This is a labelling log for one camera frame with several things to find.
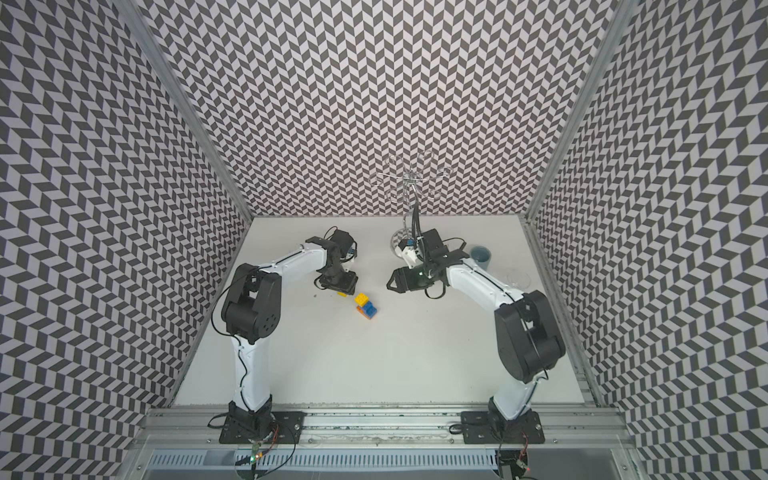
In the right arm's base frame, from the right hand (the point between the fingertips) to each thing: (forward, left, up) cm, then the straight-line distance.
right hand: (398, 288), depth 87 cm
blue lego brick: (-4, +9, -6) cm, 11 cm away
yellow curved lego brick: (+3, +18, -9) cm, 21 cm away
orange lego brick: (-3, +12, -7) cm, 15 cm away
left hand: (+5, +18, -9) cm, 21 cm away
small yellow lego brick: (-2, +11, -3) cm, 12 cm away
